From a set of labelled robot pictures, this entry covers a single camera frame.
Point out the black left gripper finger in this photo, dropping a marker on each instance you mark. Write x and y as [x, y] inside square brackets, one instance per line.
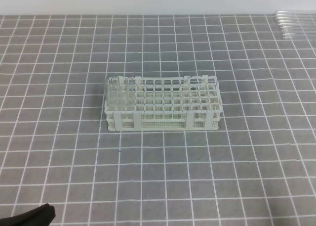
[40, 216]

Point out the white plastic test tube rack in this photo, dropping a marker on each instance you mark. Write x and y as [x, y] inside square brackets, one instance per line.
[176, 104]

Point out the glass test tube in rack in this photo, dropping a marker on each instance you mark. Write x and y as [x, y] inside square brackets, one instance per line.
[117, 92]

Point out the grey grid tablecloth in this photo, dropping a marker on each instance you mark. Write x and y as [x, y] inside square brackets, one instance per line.
[257, 169]

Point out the spare glass tubes pile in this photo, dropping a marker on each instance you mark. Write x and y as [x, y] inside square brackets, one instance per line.
[297, 25]

